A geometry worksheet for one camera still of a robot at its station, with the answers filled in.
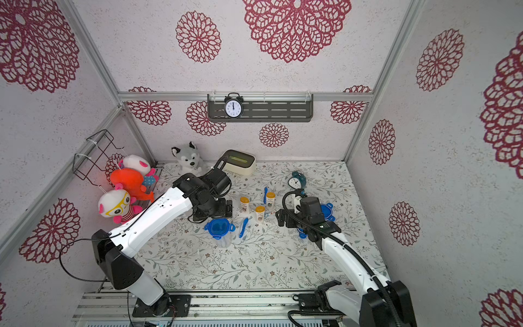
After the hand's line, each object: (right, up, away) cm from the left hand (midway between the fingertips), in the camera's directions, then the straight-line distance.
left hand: (219, 217), depth 76 cm
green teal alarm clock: (+35, +13, +28) cm, 46 cm away
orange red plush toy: (-41, +14, +12) cm, 45 cm away
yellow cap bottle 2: (+15, +1, +11) cm, 19 cm away
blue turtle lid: (+34, -11, +15) cm, 39 cm away
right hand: (+26, +1, +7) cm, 27 cm away
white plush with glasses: (-42, +5, +2) cm, 42 cm away
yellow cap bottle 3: (+20, +4, +20) cm, 29 cm away
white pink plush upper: (-42, +22, +18) cm, 51 cm away
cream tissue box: (+3, +24, +36) cm, 44 cm away
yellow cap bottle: (+8, +5, +14) cm, 17 cm away
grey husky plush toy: (-19, +23, +22) cm, 37 cm away
